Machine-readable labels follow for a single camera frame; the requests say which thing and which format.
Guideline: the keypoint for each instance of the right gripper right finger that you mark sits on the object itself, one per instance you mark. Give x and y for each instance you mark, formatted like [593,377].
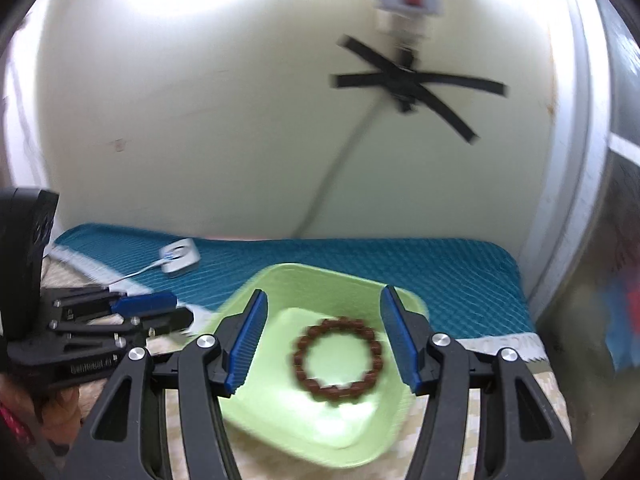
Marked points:
[520,435]

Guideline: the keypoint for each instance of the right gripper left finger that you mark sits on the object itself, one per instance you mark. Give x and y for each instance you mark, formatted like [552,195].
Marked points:
[125,435]

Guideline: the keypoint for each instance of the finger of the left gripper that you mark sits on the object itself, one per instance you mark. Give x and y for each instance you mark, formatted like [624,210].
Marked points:
[145,303]
[150,322]

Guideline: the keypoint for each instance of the left hand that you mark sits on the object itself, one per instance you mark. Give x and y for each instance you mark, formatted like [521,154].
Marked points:
[58,420]

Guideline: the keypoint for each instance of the beige zigzag patterned blanket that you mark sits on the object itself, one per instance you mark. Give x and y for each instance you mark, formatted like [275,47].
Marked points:
[278,431]

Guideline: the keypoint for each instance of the white charger device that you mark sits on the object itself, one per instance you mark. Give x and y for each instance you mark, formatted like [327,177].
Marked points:
[179,256]

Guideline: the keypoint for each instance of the teal quilted mat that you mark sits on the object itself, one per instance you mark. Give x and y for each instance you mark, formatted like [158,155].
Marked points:
[471,289]

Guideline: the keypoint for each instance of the black tape cross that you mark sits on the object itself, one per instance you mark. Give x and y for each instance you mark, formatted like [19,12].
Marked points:
[407,86]

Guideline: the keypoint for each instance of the white door frame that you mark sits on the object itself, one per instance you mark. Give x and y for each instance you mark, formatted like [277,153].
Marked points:
[576,164]

